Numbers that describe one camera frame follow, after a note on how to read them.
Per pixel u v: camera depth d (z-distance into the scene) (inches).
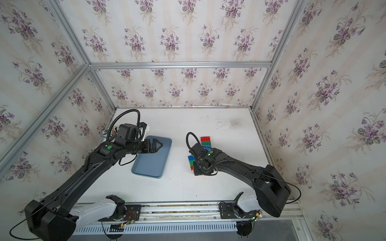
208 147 36.4
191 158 34.8
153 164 35.0
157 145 26.9
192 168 34.1
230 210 28.6
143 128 26.3
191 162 34.6
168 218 28.6
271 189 16.3
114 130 36.1
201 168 23.8
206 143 37.5
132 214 28.3
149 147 25.8
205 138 38.6
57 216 14.6
